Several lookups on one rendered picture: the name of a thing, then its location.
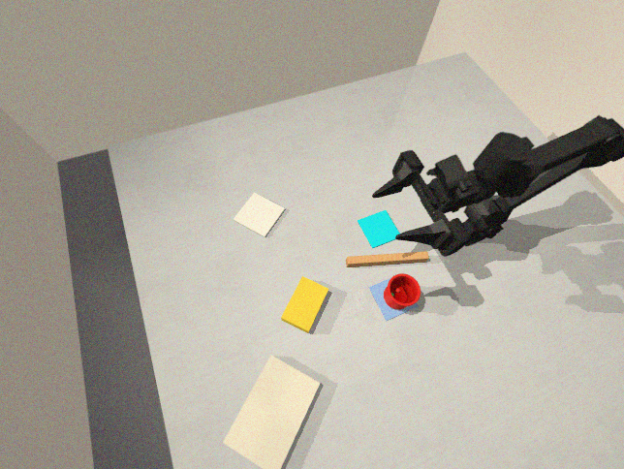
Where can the cream flat square pad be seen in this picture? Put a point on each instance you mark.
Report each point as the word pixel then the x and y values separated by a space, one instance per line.
pixel 259 215

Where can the wooden flat bar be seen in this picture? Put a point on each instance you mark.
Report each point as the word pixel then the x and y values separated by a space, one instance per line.
pixel 387 259

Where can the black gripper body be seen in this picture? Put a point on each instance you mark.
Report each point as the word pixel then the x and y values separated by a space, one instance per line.
pixel 430 195

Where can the yellow rectangular block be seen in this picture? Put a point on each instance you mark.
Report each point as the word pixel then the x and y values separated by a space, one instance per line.
pixel 305 304

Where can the beige flat block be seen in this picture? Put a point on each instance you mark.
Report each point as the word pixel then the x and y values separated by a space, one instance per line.
pixel 269 420

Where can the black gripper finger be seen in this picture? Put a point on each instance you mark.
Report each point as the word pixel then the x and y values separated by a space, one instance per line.
pixel 396 184
pixel 434 234

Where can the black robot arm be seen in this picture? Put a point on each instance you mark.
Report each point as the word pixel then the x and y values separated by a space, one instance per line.
pixel 518 173

